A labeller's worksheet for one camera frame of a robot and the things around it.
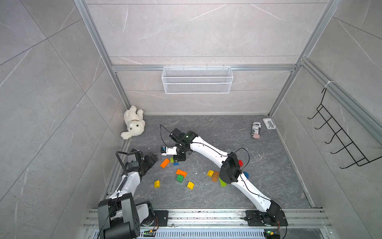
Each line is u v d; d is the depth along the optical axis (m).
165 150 0.80
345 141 0.65
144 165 0.76
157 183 0.83
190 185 0.83
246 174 0.87
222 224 0.73
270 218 0.63
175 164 0.91
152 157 0.81
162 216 0.73
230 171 0.62
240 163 0.90
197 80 1.01
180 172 0.88
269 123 1.14
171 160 0.88
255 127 1.08
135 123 1.03
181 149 0.78
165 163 0.93
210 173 0.87
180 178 0.84
